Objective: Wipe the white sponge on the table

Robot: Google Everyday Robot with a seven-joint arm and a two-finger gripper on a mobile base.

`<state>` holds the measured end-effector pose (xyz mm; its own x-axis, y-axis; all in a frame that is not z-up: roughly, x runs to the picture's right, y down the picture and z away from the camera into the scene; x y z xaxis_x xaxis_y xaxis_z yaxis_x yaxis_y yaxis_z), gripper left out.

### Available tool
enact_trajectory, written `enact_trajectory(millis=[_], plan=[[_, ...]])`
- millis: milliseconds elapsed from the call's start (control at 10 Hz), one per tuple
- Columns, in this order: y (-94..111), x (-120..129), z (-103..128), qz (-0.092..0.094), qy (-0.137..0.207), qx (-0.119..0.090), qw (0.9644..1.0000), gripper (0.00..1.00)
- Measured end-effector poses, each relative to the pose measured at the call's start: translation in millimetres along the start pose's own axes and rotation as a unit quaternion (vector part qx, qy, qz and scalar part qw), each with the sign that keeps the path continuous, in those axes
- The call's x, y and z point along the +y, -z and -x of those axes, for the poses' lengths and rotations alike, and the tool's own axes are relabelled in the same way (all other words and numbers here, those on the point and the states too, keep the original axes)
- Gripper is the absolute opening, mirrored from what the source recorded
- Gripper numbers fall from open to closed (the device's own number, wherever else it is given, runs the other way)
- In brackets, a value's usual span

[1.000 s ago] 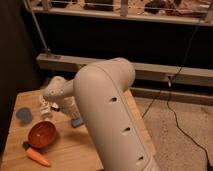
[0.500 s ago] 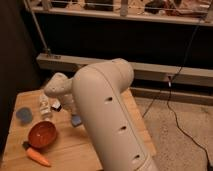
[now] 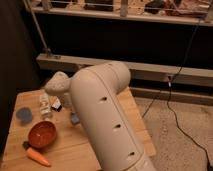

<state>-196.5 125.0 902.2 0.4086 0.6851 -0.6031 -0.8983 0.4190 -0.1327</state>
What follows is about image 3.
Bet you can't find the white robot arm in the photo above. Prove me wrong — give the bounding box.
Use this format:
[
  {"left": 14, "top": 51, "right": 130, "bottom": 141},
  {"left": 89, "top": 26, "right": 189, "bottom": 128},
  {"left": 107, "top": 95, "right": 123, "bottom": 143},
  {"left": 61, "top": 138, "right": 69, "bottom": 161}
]
[{"left": 45, "top": 61, "right": 156, "bottom": 171}]

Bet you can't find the orange toy carrot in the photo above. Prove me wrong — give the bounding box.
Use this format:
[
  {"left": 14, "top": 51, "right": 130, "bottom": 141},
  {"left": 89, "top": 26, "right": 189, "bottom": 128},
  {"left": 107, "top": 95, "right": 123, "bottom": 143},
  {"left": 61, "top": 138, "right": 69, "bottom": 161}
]
[{"left": 26, "top": 148, "right": 51, "bottom": 167}]

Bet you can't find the wooden shelf rail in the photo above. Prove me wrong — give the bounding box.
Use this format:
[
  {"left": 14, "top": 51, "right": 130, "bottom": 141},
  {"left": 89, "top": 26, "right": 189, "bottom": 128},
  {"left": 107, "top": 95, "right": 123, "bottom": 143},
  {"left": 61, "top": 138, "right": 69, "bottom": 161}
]
[{"left": 36, "top": 53, "right": 213, "bottom": 88}]

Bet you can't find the clear plastic bottle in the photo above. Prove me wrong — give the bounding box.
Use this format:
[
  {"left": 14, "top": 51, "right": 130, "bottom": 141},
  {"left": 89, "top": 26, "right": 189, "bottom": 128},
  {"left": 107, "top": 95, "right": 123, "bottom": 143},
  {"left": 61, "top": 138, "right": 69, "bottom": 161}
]
[{"left": 39, "top": 93, "right": 52, "bottom": 120}]

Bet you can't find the metal tripod pole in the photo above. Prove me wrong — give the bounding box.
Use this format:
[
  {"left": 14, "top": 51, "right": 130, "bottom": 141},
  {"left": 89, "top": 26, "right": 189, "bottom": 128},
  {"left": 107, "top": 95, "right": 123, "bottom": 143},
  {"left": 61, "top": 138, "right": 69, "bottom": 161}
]
[{"left": 25, "top": 0, "right": 61, "bottom": 59}]

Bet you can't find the black cable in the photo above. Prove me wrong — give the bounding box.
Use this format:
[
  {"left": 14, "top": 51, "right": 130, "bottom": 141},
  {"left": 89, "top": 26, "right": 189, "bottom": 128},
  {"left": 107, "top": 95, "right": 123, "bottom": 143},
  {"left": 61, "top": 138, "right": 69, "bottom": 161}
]
[{"left": 141, "top": 13, "right": 213, "bottom": 171}]

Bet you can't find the orange bowl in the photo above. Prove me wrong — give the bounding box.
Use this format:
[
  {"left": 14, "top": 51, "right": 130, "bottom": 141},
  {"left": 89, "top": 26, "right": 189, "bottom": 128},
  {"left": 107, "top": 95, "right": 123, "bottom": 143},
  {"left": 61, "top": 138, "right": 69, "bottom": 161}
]
[{"left": 28, "top": 121, "right": 57, "bottom": 148}]

